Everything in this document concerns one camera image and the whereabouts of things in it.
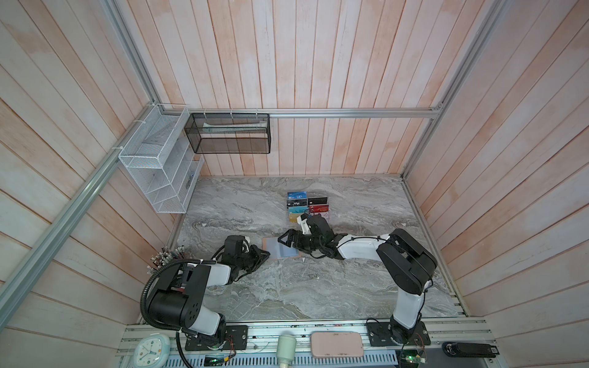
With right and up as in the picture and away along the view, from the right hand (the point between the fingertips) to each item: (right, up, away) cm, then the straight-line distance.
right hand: (284, 242), depth 90 cm
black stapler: (+56, -28, -23) cm, 66 cm away
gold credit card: (+4, +9, +10) cm, 14 cm away
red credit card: (+16, +13, +11) cm, 23 cm away
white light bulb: (+1, -27, -24) cm, 36 cm away
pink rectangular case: (+16, -29, -18) cm, 38 cm away
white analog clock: (-40, -30, -21) cm, 54 cm away
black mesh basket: (-27, +49, +17) cm, 58 cm away
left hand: (-5, -6, +1) cm, 8 cm away
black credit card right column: (+16, +17, +11) cm, 26 cm away
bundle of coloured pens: (-38, -1, -17) cm, 42 cm away
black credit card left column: (+6, +16, +11) cm, 20 cm away
